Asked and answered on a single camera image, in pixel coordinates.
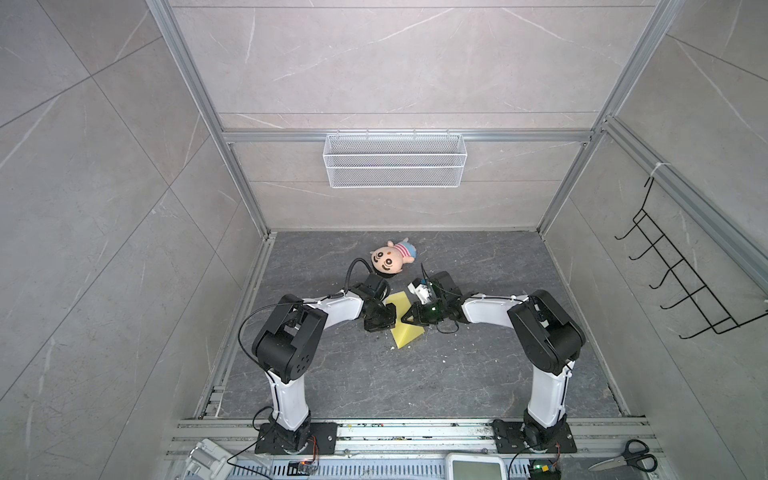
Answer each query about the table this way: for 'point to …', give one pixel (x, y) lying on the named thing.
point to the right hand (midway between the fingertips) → (402, 318)
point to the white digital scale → (475, 466)
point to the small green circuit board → (543, 470)
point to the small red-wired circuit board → (301, 468)
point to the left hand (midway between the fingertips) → (396, 319)
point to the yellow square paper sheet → (403, 331)
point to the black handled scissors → (636, 453)
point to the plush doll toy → (388, 260)
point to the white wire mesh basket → (395, 160)
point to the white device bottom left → (208, 461)
